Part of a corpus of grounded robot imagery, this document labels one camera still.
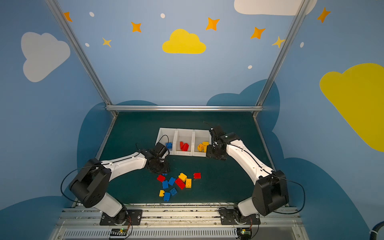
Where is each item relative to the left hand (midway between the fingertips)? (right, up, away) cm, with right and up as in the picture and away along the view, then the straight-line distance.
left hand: (167, 169), depth 90 cm
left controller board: (-21, -27, -17) cm, 38 cm away
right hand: (+27, +10, -6) cm, 30 cm away
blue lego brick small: (0, -8, -5) cm, 9 cm away
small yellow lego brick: (-2, -11, -8) cm, 14 cm away
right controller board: (+41, -28, -16) cm, 52 cm away
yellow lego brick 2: (+21, +12, +8) cm, 25 cm away
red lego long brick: (+11, +12, +9) cm, 19 cm away
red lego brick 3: (+9, -7, -6) cm, 12 cm away
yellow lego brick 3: (+13, -7, -4) cm, 16 cm away
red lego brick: (+8, +13, +13) cm, 20 cm away
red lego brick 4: (-3, -4, -3) cm, 6 cm away
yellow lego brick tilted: (+10, -3, -4) cm, 11 cm away
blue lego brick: (-2, -3, -2) cm, 4 cm away
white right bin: (+20, +19, +15) cm, 31 cm away
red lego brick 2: (+18, -4, -1) cm, 19 cm away
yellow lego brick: (+24, +14, +10) cm, 30 cm away
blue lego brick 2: (+3, -6, -4) cm, 8 cm away
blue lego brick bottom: (+1, -12, -9) cm, 16 cm away
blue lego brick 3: (+5, -10, -8) cm, 14 cm away
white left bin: (-3, +19, +16) cm, 24 cm away
